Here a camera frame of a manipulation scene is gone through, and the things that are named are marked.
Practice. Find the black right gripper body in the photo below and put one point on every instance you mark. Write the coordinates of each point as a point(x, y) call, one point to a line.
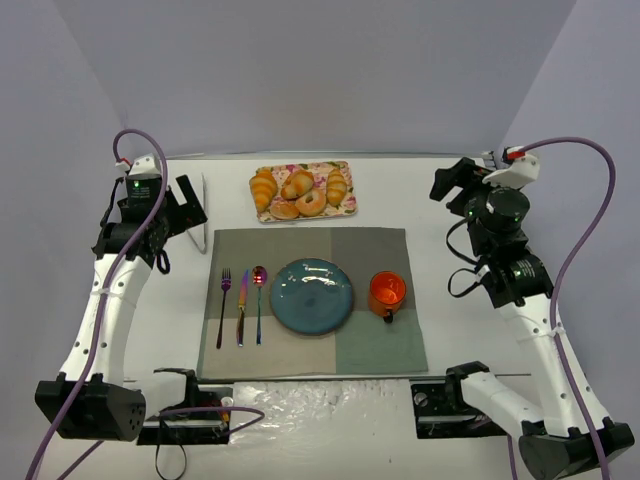
point(454, 182)

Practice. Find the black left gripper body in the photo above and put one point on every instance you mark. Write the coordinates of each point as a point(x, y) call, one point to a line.
point(180, 211)

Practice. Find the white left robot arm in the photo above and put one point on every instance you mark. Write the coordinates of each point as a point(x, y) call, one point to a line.
point(89, 399)

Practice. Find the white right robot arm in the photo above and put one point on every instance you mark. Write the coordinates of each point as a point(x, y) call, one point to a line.
point(569, 431)

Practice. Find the iridescent fork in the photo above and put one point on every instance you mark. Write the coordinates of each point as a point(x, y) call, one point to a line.
point(226, 282)

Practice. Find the left striped croissant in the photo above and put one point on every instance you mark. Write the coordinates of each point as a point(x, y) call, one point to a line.
point(263, 187)

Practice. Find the striped croissant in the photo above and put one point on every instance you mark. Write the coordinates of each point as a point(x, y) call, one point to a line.
point(263, 187)
point(336, 187)

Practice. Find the iridescent knife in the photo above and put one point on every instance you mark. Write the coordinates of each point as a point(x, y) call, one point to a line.
point(242, 298)

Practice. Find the iridescent spoon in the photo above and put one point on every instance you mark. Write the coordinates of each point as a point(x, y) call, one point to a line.
point(259, 276)

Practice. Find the round bun front left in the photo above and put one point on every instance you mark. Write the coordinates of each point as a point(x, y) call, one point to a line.
point(284, 210)

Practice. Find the glazed bagel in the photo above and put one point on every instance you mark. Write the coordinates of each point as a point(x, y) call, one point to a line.
point(311, 204)

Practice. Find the floral rectangular tray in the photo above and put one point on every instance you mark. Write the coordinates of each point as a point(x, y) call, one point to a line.
point(320, 171)

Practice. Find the orange mug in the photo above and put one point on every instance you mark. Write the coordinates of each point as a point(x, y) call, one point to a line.
point(387, 292)

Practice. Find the grey patchwork placemat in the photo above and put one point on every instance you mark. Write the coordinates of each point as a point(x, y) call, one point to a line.
point(363, 345)

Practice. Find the blue ceramic plate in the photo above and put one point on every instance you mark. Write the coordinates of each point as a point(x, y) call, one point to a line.
point(311, 296)

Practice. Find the right striped croissant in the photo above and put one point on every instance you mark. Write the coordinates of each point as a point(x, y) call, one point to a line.
point(336, 187)

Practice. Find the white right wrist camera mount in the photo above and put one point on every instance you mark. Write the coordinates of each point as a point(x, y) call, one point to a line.
point(522, 169)

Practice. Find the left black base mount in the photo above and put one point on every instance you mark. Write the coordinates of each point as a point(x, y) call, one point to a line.
point(178, 409)

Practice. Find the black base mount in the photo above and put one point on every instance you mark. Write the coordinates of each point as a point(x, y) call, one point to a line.
point(437, 417)
point(178, 409)

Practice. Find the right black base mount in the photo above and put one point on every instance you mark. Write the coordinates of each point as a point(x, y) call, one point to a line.
point(437, 417)

